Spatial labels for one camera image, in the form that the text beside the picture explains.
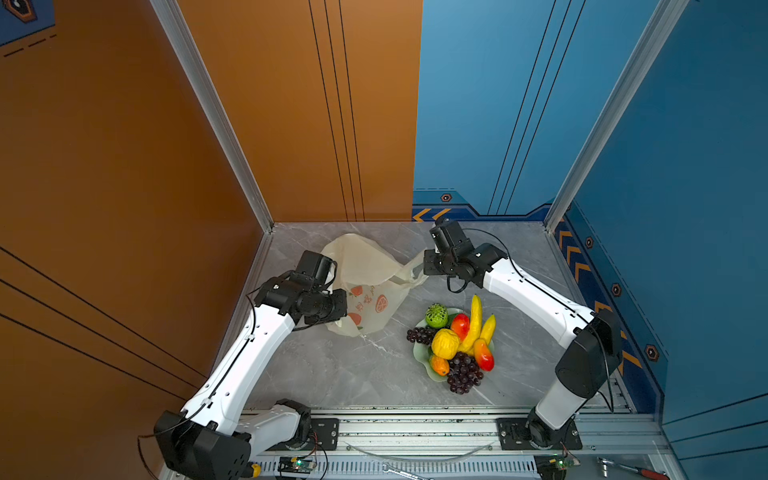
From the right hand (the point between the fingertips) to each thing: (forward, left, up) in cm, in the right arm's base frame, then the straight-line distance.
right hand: (425, 260), depth 84 cm
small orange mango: (-26, -3, -12) cm, 28 cm away
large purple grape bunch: (-27, -8, -12) cm, 31 cm away
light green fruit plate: (-20, +1, -16) cm, 25 cm away
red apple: (-15, -9, -10) cm, 20 cm away
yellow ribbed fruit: (-21, -4, -8) cm, 23 cm away
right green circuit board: (-45, -31, -21) cm, 58 cm away
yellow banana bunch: (-16, -13, -11) cm, 24 cm away
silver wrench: (-46, +11, -21) cm, 52 cm away
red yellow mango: (-23, -15, -11) cm, 30 cm away
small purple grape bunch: (-16, +1, -13) cm, 21 cm away
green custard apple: (-12, -3, -10) cm, 16 cm away
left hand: (-14, +21, -1) cm, 26 cm away
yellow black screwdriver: (-46, +41, -18) cm, 64 cm away
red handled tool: (-47, -49, -21) cm, 71 cm away
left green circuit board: (-45, +34, -22) cm, 60 cm away
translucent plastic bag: (-2, +14, -5) cm, 15 cm away
